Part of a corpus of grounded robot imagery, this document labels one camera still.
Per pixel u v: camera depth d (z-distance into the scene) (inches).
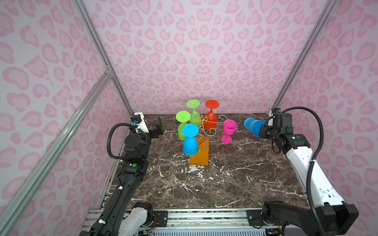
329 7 27.2
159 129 25.4
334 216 15.9
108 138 17.6
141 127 23.6
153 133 24.5
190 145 28.4
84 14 27.8
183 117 28.6
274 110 26.2
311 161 17.6
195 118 29.6
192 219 29.5
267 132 26.2
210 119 32.9
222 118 28.6
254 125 29.6
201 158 36.6
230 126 37.1
